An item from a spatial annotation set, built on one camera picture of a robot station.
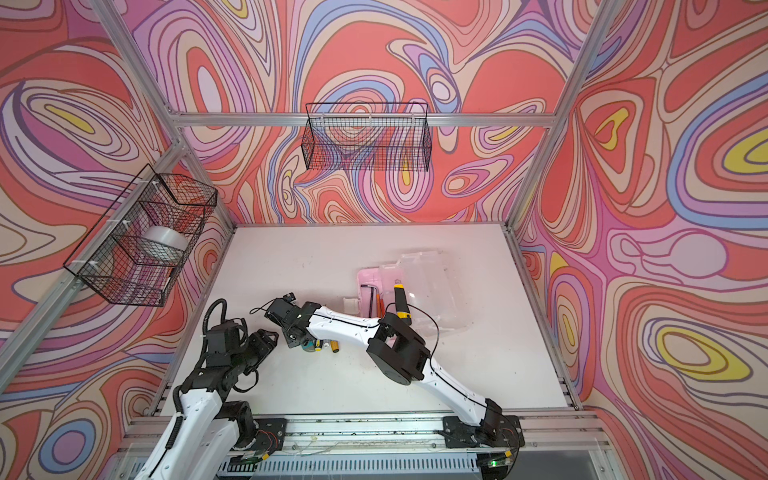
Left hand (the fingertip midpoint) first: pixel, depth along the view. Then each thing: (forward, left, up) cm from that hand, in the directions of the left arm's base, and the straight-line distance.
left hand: (276, 337), depth 85 cm
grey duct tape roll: (+15, +24, +27) cm, 39 cm away
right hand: (+3, -6, -7) cm, 9 cm away
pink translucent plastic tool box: (+17, -46, 0) cm, 49 cm away
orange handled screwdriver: (-1, -16, -4) cm, 17 cm away
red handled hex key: (+13, -30, -4) cm, 33 cm away
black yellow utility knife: (+8, -36, +4) cm, 37 cm away
